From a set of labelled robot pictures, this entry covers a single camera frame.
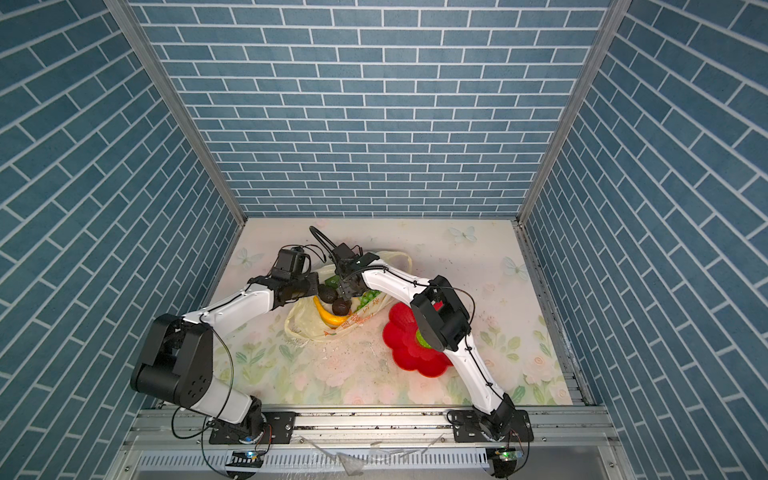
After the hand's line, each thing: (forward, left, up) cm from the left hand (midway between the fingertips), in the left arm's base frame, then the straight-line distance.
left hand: (317, 281), depth 93 cm
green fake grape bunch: (-5, -16, -1) cm, 17 cm away
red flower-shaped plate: (-20, -28, -7) cm, 35 cm away
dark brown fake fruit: (-7, -8, -3) cm, 11 cm away
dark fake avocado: (-3, -3, -3) cm, 5 cm away
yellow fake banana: (-11, -5, -5) cm, 13 cm away
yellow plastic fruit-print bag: (-13, +2, -2) cm, 13 cm away
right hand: (+1, -11, -4) cm, 12 cm away
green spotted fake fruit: (-18, -32, -3) cm, 37 cm away
